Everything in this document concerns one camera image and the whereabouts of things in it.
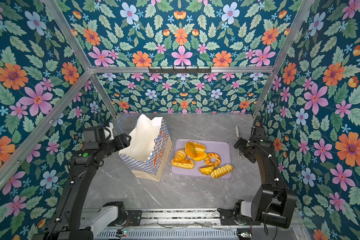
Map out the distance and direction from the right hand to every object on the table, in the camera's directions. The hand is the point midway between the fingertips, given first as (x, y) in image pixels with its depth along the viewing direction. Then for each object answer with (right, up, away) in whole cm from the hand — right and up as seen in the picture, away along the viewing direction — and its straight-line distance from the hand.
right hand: (241, 148), depth 84 cm
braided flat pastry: (-32, -10, +4) cm, 33 cm away
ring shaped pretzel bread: (-17, -6, +9) cm, 20 cm away
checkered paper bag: (-57, -1, +17) cm, 60 cm away
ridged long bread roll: (-12, -13, 0) cm, 18 cm away
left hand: (-61, +8, -11) cm, 63 cm away
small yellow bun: (-20, -12, 0) cm, 23 cm away
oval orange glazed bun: (-24, -6, +7) cm, 26 cm away
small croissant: (-36, -5, +4) cm, 36 cm away
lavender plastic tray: (-8, -2, +17) cm, 19 cm away
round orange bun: (-30, -1, +5) cm, 30 cm away
